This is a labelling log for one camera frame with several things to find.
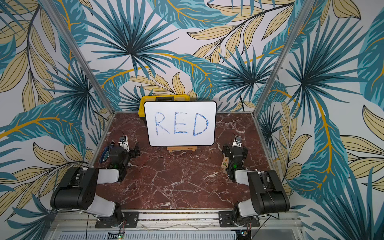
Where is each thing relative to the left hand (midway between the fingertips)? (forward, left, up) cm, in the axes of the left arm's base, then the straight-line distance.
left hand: (130, 145), depth 93 cm
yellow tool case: (+33, -12, +10) cm, 37 cm away
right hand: (+1, -65, +3) cm, 65 cm away
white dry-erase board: (+8, -31, +13) cm, 35 cm away
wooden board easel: (0, -32, -2) cm, 32 cm away
